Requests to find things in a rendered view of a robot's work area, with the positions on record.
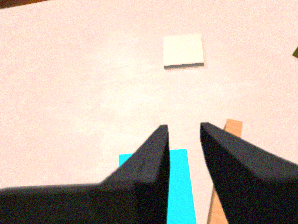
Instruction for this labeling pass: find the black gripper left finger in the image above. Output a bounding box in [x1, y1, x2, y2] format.
[0, 124, 171, 224]

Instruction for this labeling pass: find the cream flat square block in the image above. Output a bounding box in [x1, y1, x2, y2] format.
[164, 33, 204, 69]

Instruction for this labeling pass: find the yellow rectangular block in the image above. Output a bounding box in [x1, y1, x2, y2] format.
[292, 47, 298, 58]

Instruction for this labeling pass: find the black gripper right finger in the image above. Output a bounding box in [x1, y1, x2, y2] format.
[199, 122, 298, 224]

